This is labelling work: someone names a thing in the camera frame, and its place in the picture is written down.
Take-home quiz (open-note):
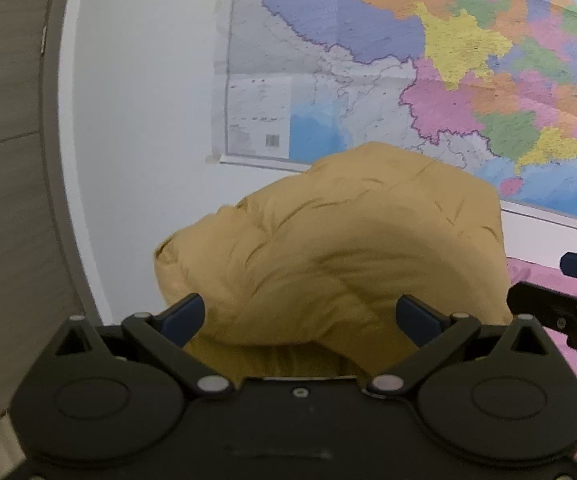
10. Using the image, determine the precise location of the grey wooden wardrobe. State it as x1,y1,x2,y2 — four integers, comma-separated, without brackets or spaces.
0,0,100,480

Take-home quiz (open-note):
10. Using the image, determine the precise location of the mustard yellow puffer jacket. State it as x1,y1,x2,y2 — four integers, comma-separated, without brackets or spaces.
154,143,512,382

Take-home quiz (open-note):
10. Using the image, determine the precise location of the colourful wall map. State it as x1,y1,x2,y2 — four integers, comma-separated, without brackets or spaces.
211,0,577,222

